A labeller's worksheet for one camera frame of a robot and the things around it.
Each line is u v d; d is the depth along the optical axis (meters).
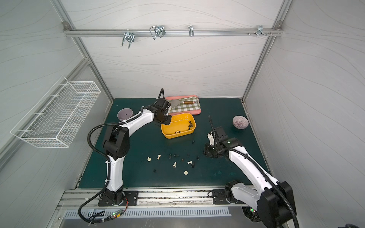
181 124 1.05
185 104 1.15
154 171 0.82
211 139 0.76
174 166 0.84
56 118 0.69
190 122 1.04
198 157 0.87
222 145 0.58
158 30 0.77
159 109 0.77
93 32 0.79
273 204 0.39
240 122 1.04
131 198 0.74
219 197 0.74
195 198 0.75
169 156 0.88
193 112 1.11
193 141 0.95
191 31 0.78
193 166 0.84
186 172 0.81
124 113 1.05
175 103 1.14
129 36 0.78
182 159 0.86
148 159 0.86
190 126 1.02
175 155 0.88
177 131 0.99
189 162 0.86
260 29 0.77
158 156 0.88
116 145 0.54
